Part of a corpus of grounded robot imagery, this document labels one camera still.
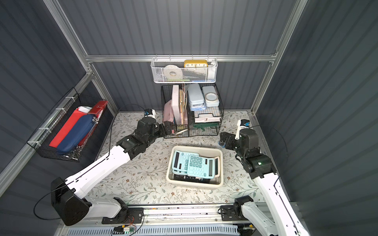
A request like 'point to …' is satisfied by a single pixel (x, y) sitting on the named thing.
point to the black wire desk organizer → (188, 118)
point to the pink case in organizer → (168, 113)
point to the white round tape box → (210, 97)
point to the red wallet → (98, 108)
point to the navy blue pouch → (78, 132)
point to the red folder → (67, 128)
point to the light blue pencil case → (196, 100)
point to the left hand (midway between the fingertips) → (165, 124)
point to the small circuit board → (123, 229)
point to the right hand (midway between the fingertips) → (232, 139)
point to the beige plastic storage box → (217, 182)
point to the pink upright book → (175, 103)
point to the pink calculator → (217, 166)
